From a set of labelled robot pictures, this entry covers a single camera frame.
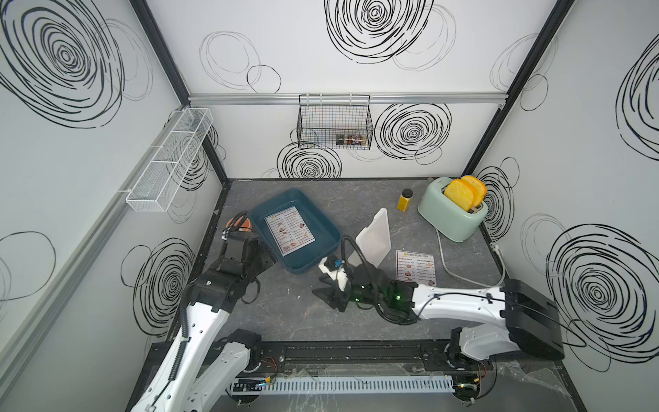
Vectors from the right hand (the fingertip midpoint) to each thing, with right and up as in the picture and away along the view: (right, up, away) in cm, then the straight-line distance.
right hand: (317, 286), depth 71 cm
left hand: (-15, +9, +2) cm, 18 cm away
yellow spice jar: (+33, +25, +31) cm, 52 cm away
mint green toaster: (+46, +18, +22) cm, 54 cm away
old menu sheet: (+34, 0, +21) cm, 40 cm away
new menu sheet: (-13, +12, +31) cm, 36 cm away
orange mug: (-17, +18, -10) cm, 26 cm away
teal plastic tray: (+1, +13, +29) cm, 32 cm away
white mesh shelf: (-46, +28, 0) cm, 54 cm away
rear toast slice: (+55, +28, +16) cm, 64 cm away
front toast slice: (+49, +28, +18) cm, 59 cm away
